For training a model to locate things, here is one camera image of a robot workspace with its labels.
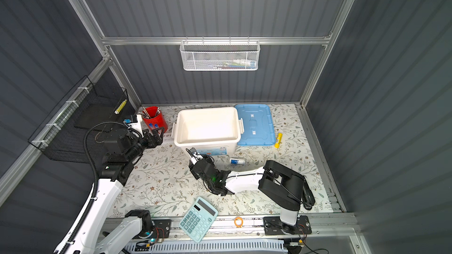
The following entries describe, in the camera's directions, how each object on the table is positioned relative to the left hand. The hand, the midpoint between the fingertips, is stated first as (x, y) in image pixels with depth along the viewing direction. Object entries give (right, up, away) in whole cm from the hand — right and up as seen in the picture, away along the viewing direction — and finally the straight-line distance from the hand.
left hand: (155, 129), depth 74 cm
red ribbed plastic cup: (-10, +5, +21) cm, 24 cm away
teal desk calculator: (+19, -39, 0) cm, 43 cm away
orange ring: (+37, -40, +1) cm, 55 cm away
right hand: (+16, -15, +9) cm, 23 cm away
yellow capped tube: (+59, -10, +25) cm, 65 cm away
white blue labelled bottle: (+35, -18, +17) cm, 43 cm away
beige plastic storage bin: (+21, -3, +32) cm, 38 cm away
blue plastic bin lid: (+50, +1, +34) cm, 61 cm away
